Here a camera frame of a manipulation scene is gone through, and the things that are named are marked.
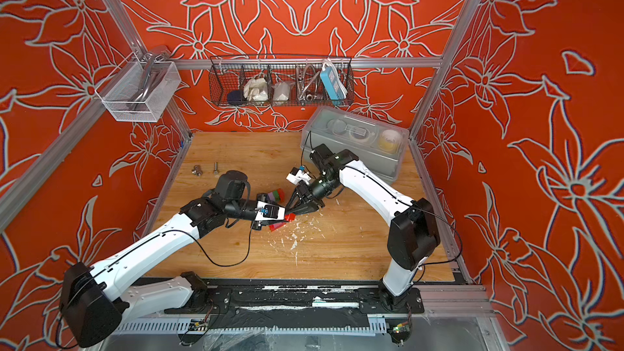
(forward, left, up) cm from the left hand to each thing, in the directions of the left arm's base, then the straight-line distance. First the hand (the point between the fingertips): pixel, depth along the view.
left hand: (287, 208), depth 71 cm
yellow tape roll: (+35, -36, -4) cm, 50 cm away
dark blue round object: (+46, +27, +6) cm, 53 cm away
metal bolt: (+26, +36, -19) cm, 48 cm away
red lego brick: (+17, +6, -21) cm, 28 cm away
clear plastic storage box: (+27, -30, +1) cm, 40 cm away
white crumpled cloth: (+44, +18, +11) cm, 49 cm away
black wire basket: (+55, +11, +9) cm, 57 cm away
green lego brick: (+16, +8, -20) cm, 27 cm away
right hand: (-3, 0, +3) cm, 4 cm away
